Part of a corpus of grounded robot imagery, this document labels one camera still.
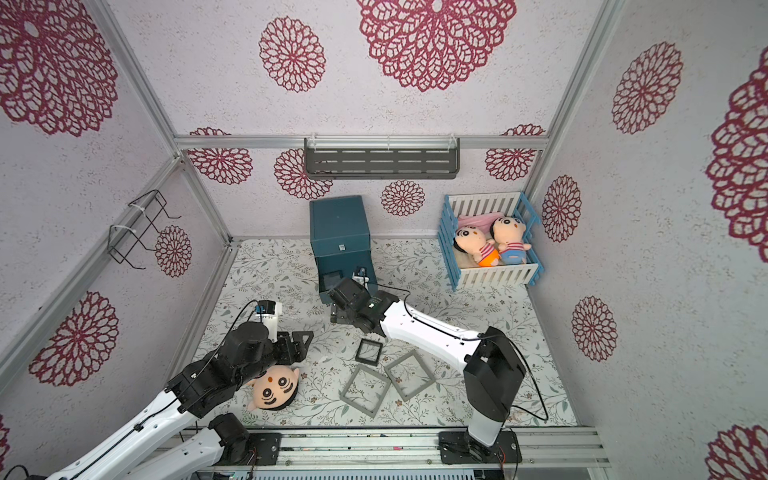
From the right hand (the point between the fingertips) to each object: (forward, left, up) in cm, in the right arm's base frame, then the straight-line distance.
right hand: (355, 309), depth 83 cm
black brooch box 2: (-6, -3, -15) cm, 16 cm away
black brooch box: (+14, +10, -5) cm, 18 cm away
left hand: (-10, +12, +4) cm, 17 cm away
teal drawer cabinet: (+22, +6, +5) cm, 23 cm away
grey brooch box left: (-18, -3, -14) cm, 23 cm away
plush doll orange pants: (+29, -38, -3) cm, 48 cm away
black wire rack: (+15, +55, +23) cm, 62 cm away
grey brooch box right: (-13, -16, -15) cm, 25 cm away
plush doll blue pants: (+31, -50, 0) cm, 59 cm away
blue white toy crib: (+46, -42, -3) cm, 62 cm away
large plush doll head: (-20, +19, -5) cm, 29 cm away
